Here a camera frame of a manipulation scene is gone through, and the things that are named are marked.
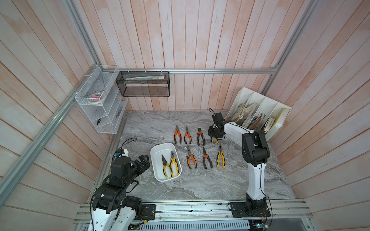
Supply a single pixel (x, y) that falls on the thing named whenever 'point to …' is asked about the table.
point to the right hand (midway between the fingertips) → (210, 133)
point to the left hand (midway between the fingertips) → (142, 163)
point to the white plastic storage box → (156, 151)
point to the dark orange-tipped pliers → (200, 133)
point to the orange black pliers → (206, 156)
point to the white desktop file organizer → (256, 112)
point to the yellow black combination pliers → (212, 140)
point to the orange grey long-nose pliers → (189, 157)
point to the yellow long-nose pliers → (165, 163)
